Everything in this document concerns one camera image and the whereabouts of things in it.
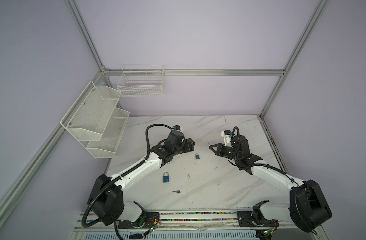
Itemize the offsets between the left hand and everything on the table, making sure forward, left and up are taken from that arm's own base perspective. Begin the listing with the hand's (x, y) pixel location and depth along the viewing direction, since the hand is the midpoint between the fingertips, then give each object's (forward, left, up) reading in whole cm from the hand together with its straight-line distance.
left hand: (189, 144), depth 81 cm
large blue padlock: (-13, +14, -17) cm, 26 cm away
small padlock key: (-2, -4, -19) cm, 20 cm away
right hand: (-1, -11, -1) cm, 11 cm away
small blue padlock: (+3, -5, -19) cm, 20 cm away
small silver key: (-19, +7, -19) cm, 28 cm away
